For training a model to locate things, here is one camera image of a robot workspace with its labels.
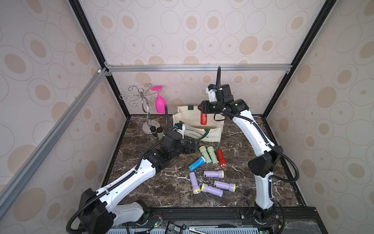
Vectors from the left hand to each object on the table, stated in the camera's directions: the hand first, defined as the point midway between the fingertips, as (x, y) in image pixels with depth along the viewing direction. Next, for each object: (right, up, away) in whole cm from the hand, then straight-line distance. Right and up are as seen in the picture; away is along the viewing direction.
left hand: (197, 141), depth 73 cm
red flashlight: (+4, +12, +6) cm, 14 cm away
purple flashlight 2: (+18, -26, +7) cm, 32 cm away
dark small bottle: (-30, +6, +27) cm, 40 cm away
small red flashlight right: (+16, -10, +21) cm, 28 cm away
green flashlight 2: (+12, -12, +19) cm, 26 cm away
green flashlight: (+5, -7, +23) cm, 25 cm away
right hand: (+6, +20, +9) cm, 23 cm away
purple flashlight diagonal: (0, -27, +7) cm, 27 cm away
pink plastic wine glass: (-23, +24, +21) cm, 39 cm away
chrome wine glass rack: (-32, +26, +15) cm, 44 cm away
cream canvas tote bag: (-4, +15, +29) cm, 33 cm away
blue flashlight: (0, -15, +17) cm, 23 cm away
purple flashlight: (+10, -20, +13) cm, 26 cm away
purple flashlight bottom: (+4, -26, +6) cm, 27 cm away
